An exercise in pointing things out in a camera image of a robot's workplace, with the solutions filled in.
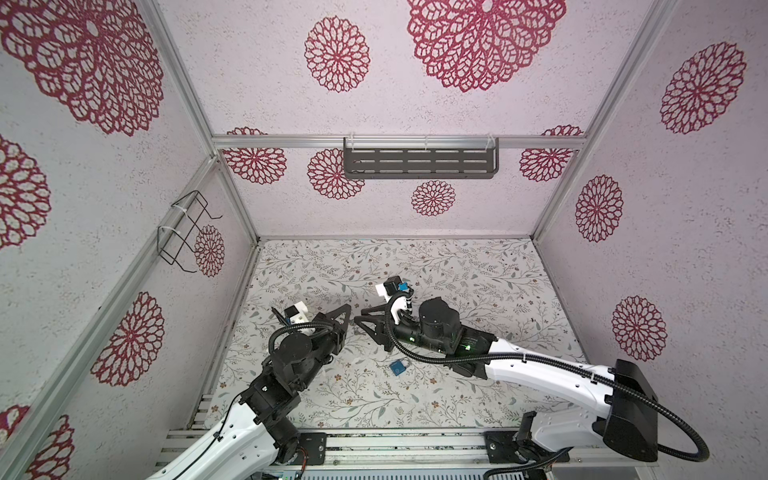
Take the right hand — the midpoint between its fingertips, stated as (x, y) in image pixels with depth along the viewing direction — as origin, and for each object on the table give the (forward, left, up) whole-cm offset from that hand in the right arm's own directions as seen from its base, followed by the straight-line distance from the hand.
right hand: (359, 310), depth 65 cm
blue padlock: (0, -8, -30) cm, 31 cm away
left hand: (+3, +2, -4) cm, 5 cm away
